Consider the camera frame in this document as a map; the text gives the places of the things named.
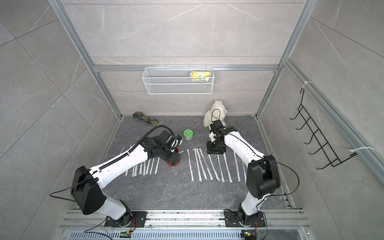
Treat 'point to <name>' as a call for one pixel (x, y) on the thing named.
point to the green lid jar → (188, 134)
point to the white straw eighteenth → (123, 147)
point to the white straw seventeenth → (244, 172)
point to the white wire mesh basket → (178, 80)
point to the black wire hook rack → (334, 159)
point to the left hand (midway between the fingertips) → (176, 154)
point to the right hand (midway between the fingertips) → (211, 151)
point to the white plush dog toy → (217, 112)
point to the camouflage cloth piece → (139, 116)
